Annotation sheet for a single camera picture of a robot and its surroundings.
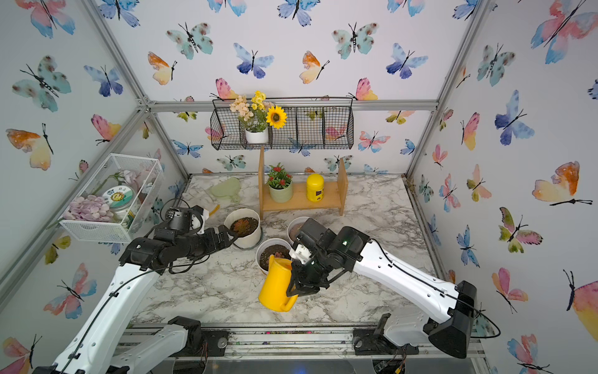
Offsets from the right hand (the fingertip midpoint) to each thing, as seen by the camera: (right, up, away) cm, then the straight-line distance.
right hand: (290, 294), depth 61 cm
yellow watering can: (-5, -1, +5) cm, 8 cm away
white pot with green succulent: (-1, +14, +30) cm, 33 cm away
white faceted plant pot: (-16, +10, +25) cm, 32 cm away
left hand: (-20, +12, +12) cm, 26 cm away
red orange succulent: (-21, +14, +30) cm, 40 cm away
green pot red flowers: (-7, +31, +32) cm, 44 cm away
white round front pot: (-6, +7, +25) cm, 27 cm away
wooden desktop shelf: (+17, +27, +43) cm, 53 cm away
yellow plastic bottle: (+8, +29, +34) cm, 45 cm away
